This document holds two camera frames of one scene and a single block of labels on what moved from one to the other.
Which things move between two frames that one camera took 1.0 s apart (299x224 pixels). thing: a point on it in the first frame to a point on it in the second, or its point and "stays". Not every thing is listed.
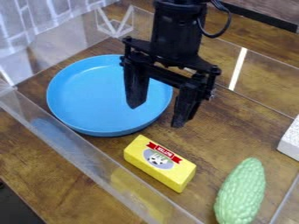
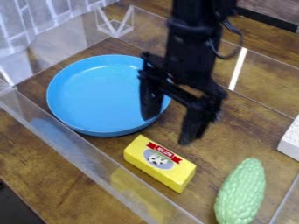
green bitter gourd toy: [238, 196] stays
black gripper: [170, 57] to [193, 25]
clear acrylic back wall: [253, 58] stays
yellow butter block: [158, 163] stays
